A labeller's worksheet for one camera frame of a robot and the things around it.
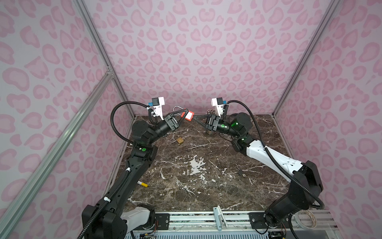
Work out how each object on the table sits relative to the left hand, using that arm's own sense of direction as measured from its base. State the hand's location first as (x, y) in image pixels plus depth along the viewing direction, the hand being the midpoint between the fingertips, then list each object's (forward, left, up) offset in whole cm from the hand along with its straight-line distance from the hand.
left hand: (188, 110), depth 59 cm
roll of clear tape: (-33, -59, -44) cm, 80 cm away
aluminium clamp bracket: (-31, -14, -44) cm, 55 cm away
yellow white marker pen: (-13, +29, -45) cm, 55 cm away
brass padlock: (+17, +9, -45) cm, 48 cm away
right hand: (-1, -3, -4) cm, 5 cm away
